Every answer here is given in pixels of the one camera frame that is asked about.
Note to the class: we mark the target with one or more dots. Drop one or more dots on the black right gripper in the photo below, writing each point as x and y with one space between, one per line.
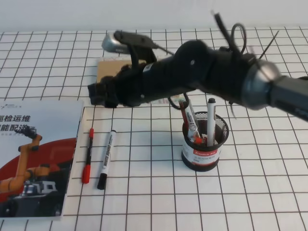
128 88

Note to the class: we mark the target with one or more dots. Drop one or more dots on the white board marker black cap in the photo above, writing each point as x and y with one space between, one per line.
104 172

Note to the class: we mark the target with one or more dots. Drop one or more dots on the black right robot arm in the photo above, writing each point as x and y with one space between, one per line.
229 73

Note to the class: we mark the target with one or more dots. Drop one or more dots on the dark red pen in holder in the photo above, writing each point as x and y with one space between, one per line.
182 108

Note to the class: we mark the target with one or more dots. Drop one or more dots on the red black marker pen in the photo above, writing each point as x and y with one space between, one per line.
87 167

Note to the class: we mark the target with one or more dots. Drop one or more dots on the grey marker left in holder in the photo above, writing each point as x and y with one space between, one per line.
190 115

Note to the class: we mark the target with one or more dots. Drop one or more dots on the silver red pen in holder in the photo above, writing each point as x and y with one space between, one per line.
193 135

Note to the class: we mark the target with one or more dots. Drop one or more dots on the grey marker upright in holder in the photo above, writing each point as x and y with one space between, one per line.
211 121

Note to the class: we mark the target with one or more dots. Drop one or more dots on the black mesh pen holder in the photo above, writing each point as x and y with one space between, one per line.
200 157

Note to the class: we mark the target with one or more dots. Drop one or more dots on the brown kraft notebook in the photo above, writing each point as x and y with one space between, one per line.
109 67

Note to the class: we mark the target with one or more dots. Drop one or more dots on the red white book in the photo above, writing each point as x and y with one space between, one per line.
175 99

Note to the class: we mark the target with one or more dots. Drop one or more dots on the robot brochure booklet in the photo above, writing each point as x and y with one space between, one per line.
37 146

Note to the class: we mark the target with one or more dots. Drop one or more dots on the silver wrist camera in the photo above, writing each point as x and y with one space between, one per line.
119 41

